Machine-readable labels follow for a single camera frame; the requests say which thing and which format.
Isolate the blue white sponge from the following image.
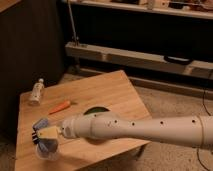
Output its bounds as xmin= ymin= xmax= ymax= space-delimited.
xmin=32 ymin=118 xmax=58 ymax=158

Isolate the black cable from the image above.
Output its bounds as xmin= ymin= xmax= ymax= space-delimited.
xmin=196 ymin=69 xmax=213 ymax=171

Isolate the clear plastic bottle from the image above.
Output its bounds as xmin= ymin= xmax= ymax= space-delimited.
xmin=29 ymin=78 xmax=44 ymax=106

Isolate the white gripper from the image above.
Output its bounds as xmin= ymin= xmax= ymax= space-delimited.
xmin=37 ymin=118 xmax=76 ymax=139

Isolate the green bowl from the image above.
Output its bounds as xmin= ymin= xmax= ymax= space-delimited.
xmin=83 ymin=106 xmax=110 ymax=115

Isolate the black handle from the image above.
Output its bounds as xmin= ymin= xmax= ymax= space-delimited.
xmin=164 ymin=56 xmax=193 ymax=65

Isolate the metal pole stand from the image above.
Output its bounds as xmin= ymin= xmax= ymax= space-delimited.
xmin=67 ymin=0 xmax=79 ymax=46

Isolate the white ceramic cup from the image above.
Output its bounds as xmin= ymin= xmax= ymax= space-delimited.
xmin=36 ymin=143 xmax=59 ymax=161

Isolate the wooden table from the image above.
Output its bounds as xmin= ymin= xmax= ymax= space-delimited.
xmin=15 ymin=71 xmax=150 ymax=171

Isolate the black white striped cloth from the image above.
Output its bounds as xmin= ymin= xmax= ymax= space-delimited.
xmin=32 ymin=132 xmax=38 ymax=144

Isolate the orange carrot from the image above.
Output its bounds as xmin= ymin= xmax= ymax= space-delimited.
xmin=49 ymin=101 xmax=71 ymax=115

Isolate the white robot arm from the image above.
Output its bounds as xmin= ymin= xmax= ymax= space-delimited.
xmin=36 ymin=111 xmax=213 ymax=150

